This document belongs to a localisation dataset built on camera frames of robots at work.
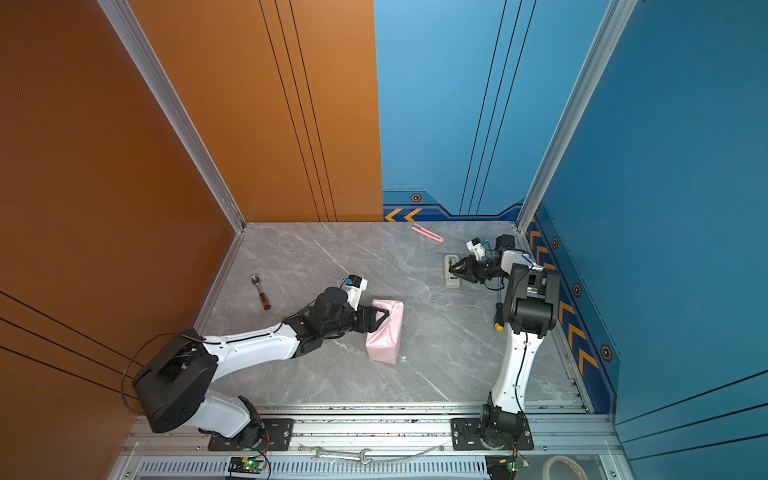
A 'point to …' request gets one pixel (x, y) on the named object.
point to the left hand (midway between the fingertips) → (381, 311)
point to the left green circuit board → (246, 464)
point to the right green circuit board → (504, 466)
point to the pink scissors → (427, 233)
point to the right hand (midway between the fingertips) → (453, 271)
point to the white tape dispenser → (451, 280)
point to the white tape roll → (556, 458)
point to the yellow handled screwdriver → (499, 317)
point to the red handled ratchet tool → (265, 302)
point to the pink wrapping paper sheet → (385, 343)
